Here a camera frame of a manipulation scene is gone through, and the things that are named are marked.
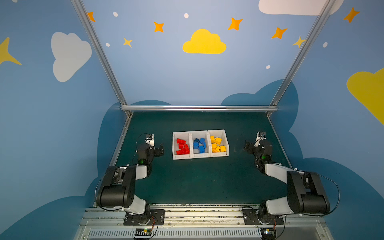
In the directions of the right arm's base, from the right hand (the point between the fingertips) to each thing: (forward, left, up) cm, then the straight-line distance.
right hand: (255, 140), depth 93 cm
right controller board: (-47, -1, -13) cm, 49 cm away
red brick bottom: (-1, +48, -9) cm, 49 cm away
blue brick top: (0, +38, -8) cm, 39 cm away
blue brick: (+5, +34, -10) cm, 36 cm away
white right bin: (+9, +20, -6) cm, 23 cm away
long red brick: (+1, +48, -7) cm, 49 cm away
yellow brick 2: (-2, +26, -6) cm, 27 cm away
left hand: (-4, +65, -1) cm, 65 cm away
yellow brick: (+4, +23, -7) cm, 24 cm away
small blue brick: (-1, +32, -7) cm, 33 cm away
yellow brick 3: (-2, +20, -8) cm, 21 cm away
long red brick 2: (-5, +44, -7) cm, 45 cm away
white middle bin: (-7, +34, -7) cm, 36 cm away
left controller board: (-51, +62, -13) cm, 81 cm away
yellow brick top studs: (+3, +27, -6) cm, 28 cm away
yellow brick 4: (-3, +23, -7) cm, 25 cm away
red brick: (-6, +47, -8) cm, 48 cm away
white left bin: (+5, +45, -5) cm, 46 cm away
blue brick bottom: (+3, +38, -8) cm, 39 cm away
